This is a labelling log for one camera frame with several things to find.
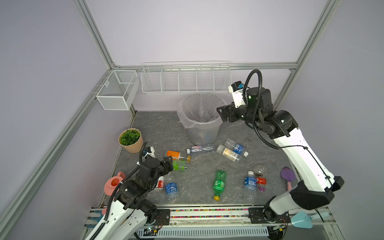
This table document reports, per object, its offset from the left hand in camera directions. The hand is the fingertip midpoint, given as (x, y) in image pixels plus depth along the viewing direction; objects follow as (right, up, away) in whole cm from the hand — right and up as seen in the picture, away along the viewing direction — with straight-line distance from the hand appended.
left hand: (166, 162), depth 74 cm
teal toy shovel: (+65, -27, -3) cm, 71 cm away
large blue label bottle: (+19, +25, +29) cm, 43 cm away
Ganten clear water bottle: (+20, +3, +23) cm, 31 cm away
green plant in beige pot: (-25, +9, +18) cm, 32 cm away
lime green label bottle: (+5, -5, +13) cm, 15 cm away
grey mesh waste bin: (+19, +11, +16) cm, 28 cm away
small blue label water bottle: (+44, -15, +5) cm, 46 cm away
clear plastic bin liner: (+10, +29, +18) cm, 36 cm away
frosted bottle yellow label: (+34, +1, +18) cm, 38 cm away
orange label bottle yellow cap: (+2, 0, +17) cm, 17 cm away
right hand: (+28, +26, -9) cm, 40 cm away
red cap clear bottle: (-5, -14, +8) cm, 17 cm away
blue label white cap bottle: (+2, -16, +3) cm, 16 cm away
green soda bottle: (+27, -13, +5) cm, 31 cm away
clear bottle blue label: (+41, +4, +20) cm, 46 cm away
